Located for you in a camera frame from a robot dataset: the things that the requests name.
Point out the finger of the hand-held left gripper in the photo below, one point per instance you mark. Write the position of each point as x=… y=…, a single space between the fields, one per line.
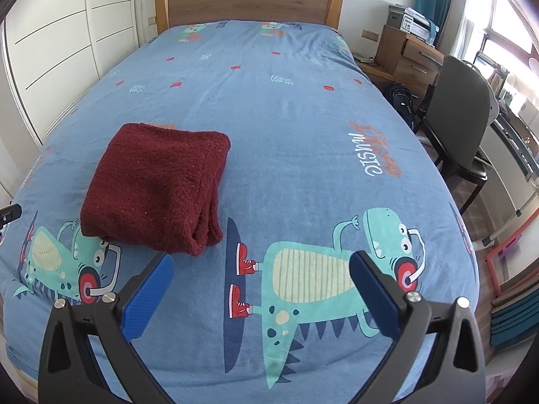
x=10 y=213

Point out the wooden headboard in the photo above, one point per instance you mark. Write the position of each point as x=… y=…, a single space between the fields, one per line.
x=248 y=4

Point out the black patterned bag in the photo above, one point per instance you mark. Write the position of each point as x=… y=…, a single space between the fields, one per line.
x=402 y=103

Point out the dark red knit sweater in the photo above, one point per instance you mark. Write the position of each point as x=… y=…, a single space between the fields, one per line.
x=156 y=176

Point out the grey office chair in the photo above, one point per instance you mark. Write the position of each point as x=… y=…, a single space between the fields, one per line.
x=457 y=113

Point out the teal curtain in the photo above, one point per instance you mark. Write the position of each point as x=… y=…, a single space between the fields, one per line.
x=438 y=0

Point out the grey printer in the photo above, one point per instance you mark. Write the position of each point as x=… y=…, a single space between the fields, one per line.
x=410 y=23

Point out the white wardrobe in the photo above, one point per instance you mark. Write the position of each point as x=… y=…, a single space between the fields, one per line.
x=63 y=50

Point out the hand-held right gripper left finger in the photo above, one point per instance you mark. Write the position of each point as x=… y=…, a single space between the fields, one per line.
x=147 y=298

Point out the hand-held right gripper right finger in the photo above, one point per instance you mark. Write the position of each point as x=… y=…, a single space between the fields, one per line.
x=374 y=298

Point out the blue printed bed sheet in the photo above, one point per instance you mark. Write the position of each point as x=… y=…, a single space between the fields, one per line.
x=294 y=134

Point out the wooden drawer cabinet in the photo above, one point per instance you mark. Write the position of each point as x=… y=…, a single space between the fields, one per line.
x=412 y=61

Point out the red frame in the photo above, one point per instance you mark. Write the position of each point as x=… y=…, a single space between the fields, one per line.
x=501 y=252

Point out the stack of teal mats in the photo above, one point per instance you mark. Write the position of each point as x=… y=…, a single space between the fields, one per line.
x=516 y=315

